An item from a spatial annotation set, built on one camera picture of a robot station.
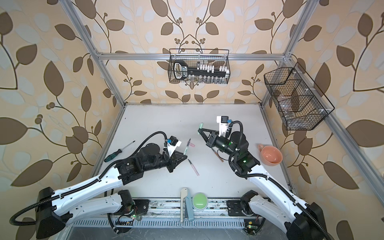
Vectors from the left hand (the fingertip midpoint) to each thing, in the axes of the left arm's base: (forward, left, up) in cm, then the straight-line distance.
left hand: (187, 156), depth 68 cm
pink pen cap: (+18, 0, -22) cm, 29 cm away
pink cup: (+12, -49, -21) cm, 55 cm away
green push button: (-15, -6, -21) cm, 27 cm away
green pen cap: (+11, -6, +10) cm, 16 cm away
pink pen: (+3, -3, -22) cm, 23 cm away
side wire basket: (+23, -56, +12) cm, 61 cm away
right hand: (+8, -5, +8) cm, 13 cm away
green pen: (+3, 0, +3) cm, 4 cm away
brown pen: (-2, -16, +3) cm, 16 cm away
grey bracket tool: (-17, -1, -19) cm, 25 cm away
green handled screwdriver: (+6, +51, -21) cm, 55 cm away
